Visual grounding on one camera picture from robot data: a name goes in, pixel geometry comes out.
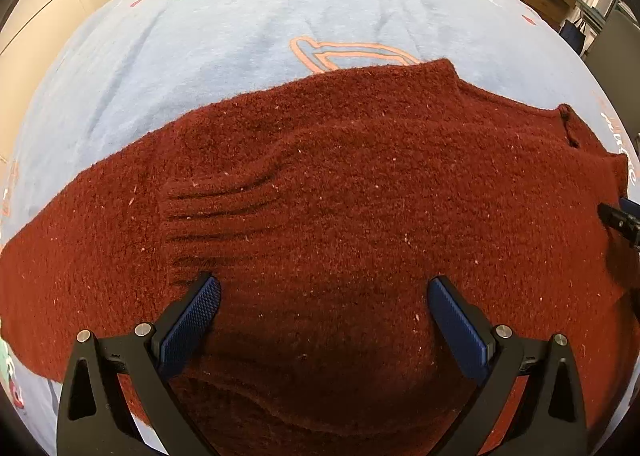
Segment dark red knit sweater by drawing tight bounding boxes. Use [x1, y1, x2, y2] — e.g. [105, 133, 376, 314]
[1, 60, 639, 455]

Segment dark bag on floor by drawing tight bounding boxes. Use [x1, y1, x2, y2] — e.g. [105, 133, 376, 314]
[560, 17, 586, 55]

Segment blue dinosaur print bedsheet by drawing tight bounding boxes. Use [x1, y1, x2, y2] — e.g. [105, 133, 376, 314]
[1, 0, 639, 455]

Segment white wardrobe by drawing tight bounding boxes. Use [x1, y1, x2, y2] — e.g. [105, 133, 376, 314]
[1, 0, 109, 164]

